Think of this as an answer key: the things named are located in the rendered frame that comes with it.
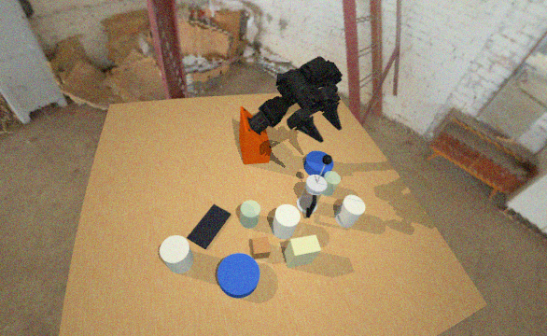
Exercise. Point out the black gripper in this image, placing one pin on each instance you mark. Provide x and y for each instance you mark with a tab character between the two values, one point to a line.
301	118

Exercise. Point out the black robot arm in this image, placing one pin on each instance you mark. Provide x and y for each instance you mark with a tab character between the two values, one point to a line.
318	72

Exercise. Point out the blue cylinder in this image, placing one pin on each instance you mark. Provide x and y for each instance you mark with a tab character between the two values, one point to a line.
238	275
314	164

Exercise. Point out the white cylinder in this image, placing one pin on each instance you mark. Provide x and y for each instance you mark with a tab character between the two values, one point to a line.
285	221
349	211
176	254

